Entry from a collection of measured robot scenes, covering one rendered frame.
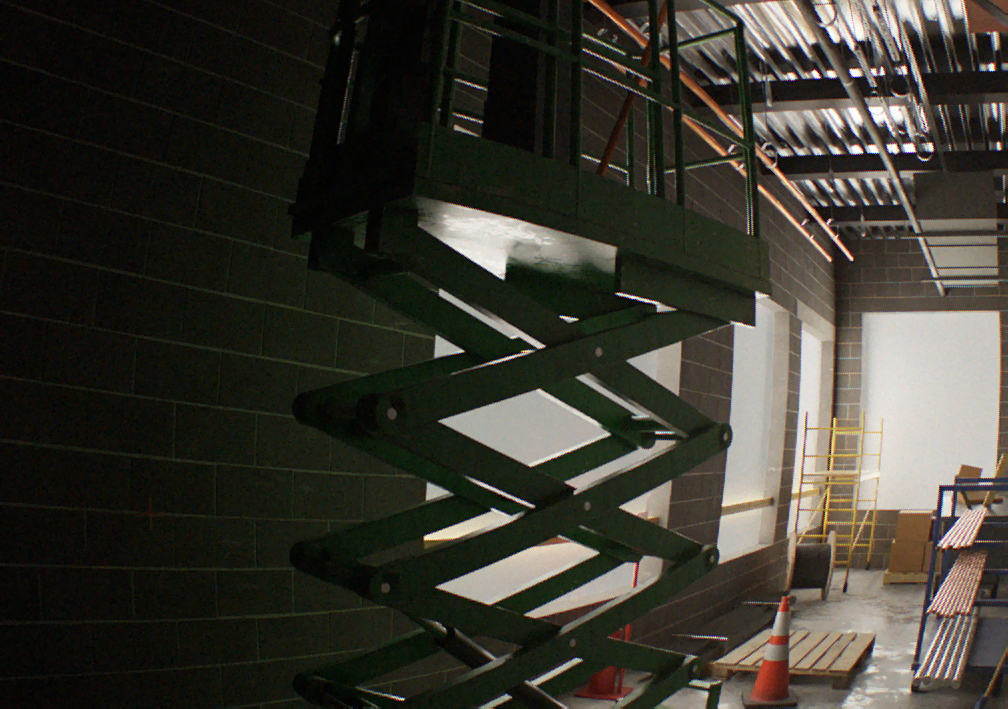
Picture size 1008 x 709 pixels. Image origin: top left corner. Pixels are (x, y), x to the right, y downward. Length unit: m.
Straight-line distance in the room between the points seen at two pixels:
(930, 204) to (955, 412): 4.75
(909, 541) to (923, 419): 2.10
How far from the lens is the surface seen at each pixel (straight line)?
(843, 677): 5.54
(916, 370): 11.61
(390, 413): 2.20
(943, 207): 7.31
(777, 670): 5.15
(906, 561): 10.11
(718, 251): 2.97
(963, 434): 11.50
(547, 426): 5.13
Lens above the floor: 1.59
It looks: 6 degrees up
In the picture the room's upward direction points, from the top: 4 degrees clockwise
